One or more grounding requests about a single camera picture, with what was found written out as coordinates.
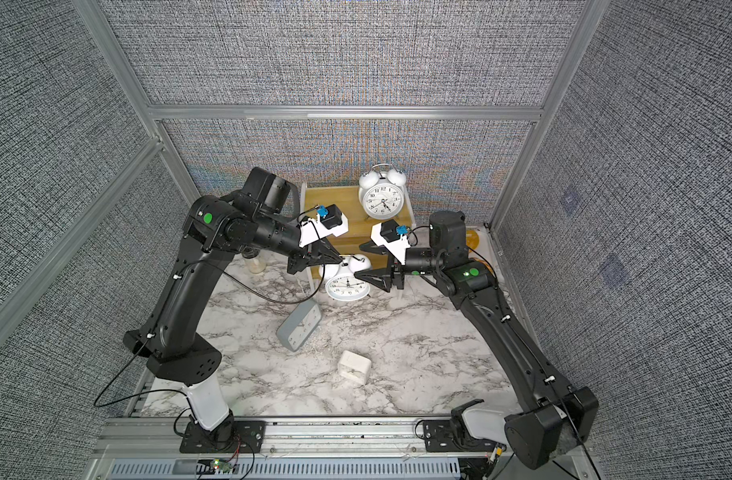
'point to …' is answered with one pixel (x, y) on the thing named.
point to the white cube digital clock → (354, 366)
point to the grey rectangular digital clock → (299, 324)
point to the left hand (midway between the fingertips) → (342, 252)
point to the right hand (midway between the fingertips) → (362, 252)
